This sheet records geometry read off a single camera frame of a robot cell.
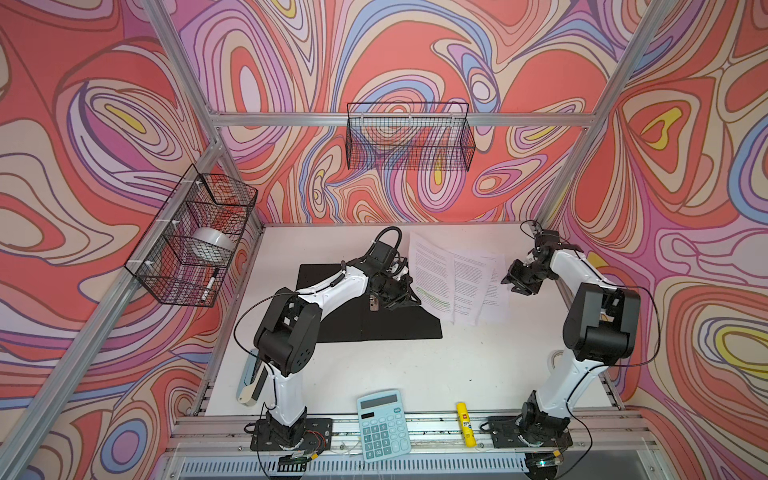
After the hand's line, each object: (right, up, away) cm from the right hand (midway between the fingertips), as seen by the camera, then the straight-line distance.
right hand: (509, 288), depth 94 cm
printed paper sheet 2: (-7, -1, +8) cm, 10 cm away
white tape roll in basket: (-83, +15, -21) cm, 86 cm away
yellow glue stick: (-19, -32, -21) cm, 43 cm away
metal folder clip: (-44, -5, +2) cm, 44 cm away
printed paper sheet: (-24, +3, +5) cm, 24 cm away
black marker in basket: (-83, +4, -22) cm, 86 cm away
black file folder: (-50, -11, -1) cm, 51 cm away
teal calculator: (-40, -32, -21) cm, 55 cm away
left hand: (-28, -3, -10) cm, 30 cm away
